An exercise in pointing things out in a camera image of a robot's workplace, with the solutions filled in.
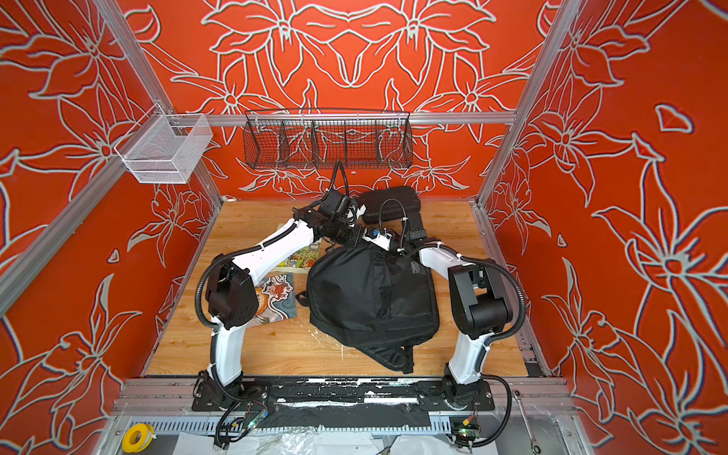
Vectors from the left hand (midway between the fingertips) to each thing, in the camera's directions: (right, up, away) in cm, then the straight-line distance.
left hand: (365, 235), depth 87 cm
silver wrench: (+40, -50, -21) cm, 68 cm away
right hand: (+2, -2, +6) cm, 7 cm away
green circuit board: (+25, -49, -19) cm, 58 cm away
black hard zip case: (+7, +9, -11) cm, 15 cm away
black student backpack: (+5, -21, 0) cm, 22 cm away
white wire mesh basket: (-67, +29, +4) cm, 73 cm away
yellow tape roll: (-54, -49, -19) cm, 75 cm away
